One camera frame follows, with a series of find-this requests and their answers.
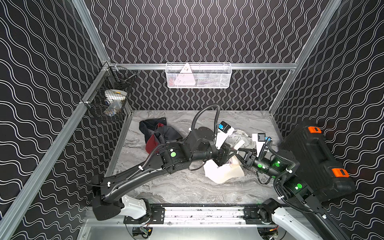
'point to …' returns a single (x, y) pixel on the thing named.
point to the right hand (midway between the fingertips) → (232, 148)
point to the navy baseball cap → (148, 126)
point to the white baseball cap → (236, 136)
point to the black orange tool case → (320, 165)
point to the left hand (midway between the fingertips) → (235, 146)
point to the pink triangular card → (185, 77)
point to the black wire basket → (105, 99)
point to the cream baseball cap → (232, 168)
